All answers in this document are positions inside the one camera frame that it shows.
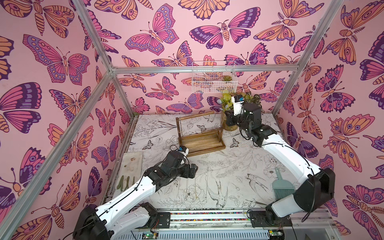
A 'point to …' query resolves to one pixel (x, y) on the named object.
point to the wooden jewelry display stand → (201, 142)
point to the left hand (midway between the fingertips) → (192, 165)
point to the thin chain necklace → (195, 190)
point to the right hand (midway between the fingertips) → (227, 109)
